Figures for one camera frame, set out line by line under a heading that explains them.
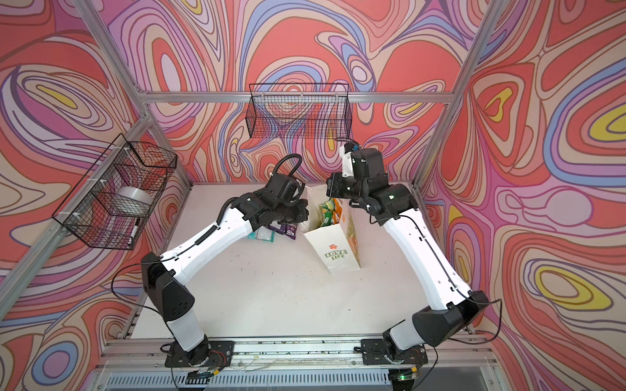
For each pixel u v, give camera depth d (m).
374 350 0.73
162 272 0.44
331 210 0.85
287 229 0.99
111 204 0.74
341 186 0.60
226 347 0.75
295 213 0.69
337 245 0.75
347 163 0.60
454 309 0.39
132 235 0.72
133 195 0.73
